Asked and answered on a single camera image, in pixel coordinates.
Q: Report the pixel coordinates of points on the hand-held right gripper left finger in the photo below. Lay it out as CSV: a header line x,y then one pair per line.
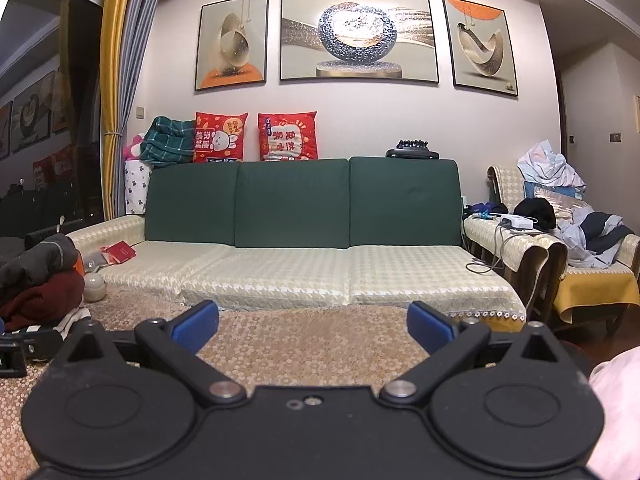
x,y
197,325

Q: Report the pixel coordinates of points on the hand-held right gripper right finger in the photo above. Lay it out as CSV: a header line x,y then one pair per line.
x,y
430,327

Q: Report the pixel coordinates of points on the grey and navy clothes pile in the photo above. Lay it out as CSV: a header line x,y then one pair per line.
x,y
595,235

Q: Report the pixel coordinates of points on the light blue clothes pile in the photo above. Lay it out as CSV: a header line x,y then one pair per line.
x,y
550,167

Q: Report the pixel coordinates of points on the green white striped garment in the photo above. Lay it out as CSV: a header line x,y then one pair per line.
x,y
70,320

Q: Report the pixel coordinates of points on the maroon garment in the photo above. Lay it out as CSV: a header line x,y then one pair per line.
x,y
45,300

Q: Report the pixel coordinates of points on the cream round jar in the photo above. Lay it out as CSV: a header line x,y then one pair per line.
x,y
94,287

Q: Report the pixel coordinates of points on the dark grey garment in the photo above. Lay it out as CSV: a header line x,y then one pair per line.
x,y
40,262

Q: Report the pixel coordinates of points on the orange container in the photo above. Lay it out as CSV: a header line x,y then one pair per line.
x,y
79,265

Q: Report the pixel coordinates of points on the sofa with cream cover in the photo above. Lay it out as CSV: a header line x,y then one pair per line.
x,y
280,270

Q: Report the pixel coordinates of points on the grey pouch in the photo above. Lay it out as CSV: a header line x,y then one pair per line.
x,y
95,261

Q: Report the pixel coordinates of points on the green sofa back cushion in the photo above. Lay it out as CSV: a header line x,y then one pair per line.
x,y
292,202
190,205
405,202

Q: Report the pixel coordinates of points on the armchair with cream cover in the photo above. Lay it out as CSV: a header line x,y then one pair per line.
x,y
525,247

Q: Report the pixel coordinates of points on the small blue object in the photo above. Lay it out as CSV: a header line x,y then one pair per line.
x,y
482,207

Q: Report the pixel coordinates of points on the white power adapter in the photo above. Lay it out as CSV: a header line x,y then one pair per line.
x,y
515,221

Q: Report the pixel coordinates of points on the white patterned pillow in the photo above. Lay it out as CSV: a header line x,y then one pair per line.
x,y
135,185

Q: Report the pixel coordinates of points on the black garment on armchair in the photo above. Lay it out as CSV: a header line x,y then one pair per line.
x,y
535,212

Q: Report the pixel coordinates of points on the yellow seat cloth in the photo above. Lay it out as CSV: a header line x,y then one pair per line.
x,y
595,285

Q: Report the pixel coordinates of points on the black massager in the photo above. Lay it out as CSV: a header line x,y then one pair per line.
x,y
412,152

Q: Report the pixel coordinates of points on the blue box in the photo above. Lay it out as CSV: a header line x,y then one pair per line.
x,y
555,193

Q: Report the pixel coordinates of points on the green plaid blanket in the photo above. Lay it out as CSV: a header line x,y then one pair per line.
x,y
165,142

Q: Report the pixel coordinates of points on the pink plush toy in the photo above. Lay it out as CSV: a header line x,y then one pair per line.
x,y
132,149

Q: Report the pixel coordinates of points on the red rabbit print pillow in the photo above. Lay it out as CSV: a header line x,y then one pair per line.
x,y
220,137

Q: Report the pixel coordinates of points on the person's pink clothing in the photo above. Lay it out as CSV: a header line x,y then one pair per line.
x,y
620,410

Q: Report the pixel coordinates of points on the red lettered pillow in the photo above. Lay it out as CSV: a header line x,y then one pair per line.
x,y
287,137

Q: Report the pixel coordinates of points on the glass balcony door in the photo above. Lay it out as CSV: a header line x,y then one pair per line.
x,y
50,110

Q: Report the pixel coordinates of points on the yellow curtain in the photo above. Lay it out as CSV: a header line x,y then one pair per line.
x,y
112,60

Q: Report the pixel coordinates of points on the framed painting with orange base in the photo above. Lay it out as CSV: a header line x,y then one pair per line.
x,y
230,40

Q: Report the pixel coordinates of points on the framed painting with orange sun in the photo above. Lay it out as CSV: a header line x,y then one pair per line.
x,y
480,45

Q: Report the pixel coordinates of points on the grey curtain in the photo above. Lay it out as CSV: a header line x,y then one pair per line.
x,y
135,35

